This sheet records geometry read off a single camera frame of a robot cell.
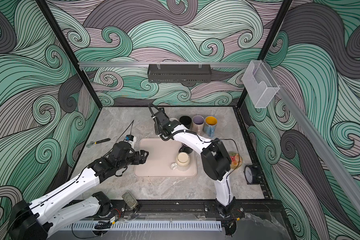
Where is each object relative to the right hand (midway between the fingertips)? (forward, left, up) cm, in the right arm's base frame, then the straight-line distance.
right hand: (160, 126), depth 90 cm
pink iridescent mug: (+5, -24, -4) cm, 25 cm away
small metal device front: (-40, +12, -11) cm, 43 cm away
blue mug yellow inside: (+5, -32, -5) cm, 33 cm away
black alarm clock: (-26, -50, -6) cm, 57 cm away
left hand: (-17, +8, -1) cm, 19 cm away
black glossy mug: (-11, -15, -7) cm, 20 cm away
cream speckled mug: (-20, -13, -6) cm, 25 cm away
